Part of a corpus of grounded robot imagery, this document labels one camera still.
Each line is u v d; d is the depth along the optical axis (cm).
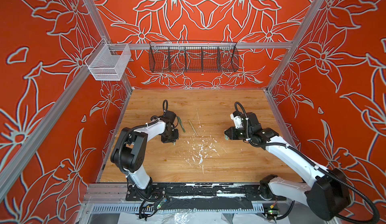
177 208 70
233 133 70
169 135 79
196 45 92
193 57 98
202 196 73
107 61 93
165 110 79
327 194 38
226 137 79
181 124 98
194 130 95
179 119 101
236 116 73
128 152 46
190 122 100
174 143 90
